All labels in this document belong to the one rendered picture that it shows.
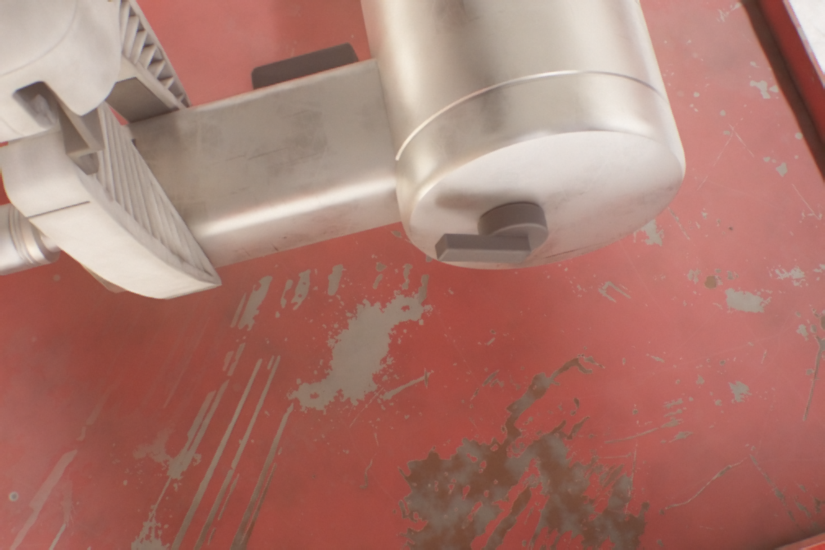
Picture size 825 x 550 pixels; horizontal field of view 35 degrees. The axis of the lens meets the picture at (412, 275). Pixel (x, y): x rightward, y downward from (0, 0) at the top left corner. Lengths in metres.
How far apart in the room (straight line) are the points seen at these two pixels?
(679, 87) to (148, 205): 0.29
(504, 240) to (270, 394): 0.17
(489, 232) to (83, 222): 0.13
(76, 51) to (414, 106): 0.13
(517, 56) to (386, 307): 0.19
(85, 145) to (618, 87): 0.16
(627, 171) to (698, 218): 0.17
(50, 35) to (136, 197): 0.10
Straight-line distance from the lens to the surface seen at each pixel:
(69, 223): 0.37
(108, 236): 0.38
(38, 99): 0.33
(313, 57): 0.46
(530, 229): 0.42
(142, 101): 0.45
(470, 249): 0.41
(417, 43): 0.42
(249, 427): 0.55
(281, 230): 0.44
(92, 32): 0.32
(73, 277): 0.58
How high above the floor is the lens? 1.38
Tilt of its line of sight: 71 degrees down
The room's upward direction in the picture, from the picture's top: straight up
